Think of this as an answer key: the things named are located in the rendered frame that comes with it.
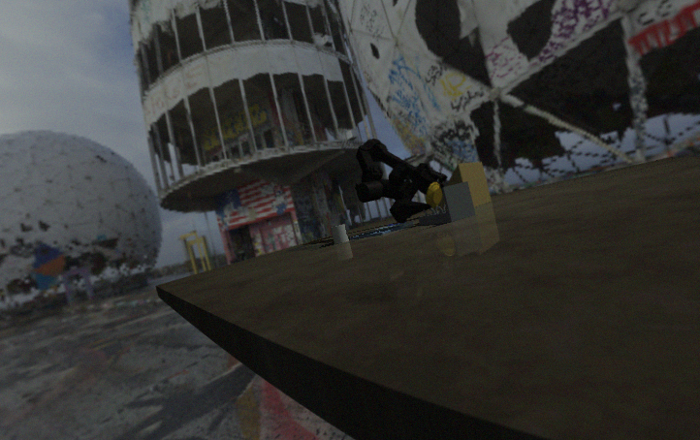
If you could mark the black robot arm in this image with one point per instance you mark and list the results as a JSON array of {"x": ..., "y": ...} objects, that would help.
[{"x": 372, "y": 186}]

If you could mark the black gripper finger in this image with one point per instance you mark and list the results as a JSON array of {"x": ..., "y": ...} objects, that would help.
[
  {"x": 428, "y": 181},
  {"x": 410, "y": 208}
]

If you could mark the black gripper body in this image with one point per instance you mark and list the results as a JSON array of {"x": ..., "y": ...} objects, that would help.
[{"x": 408, "y": 191}]

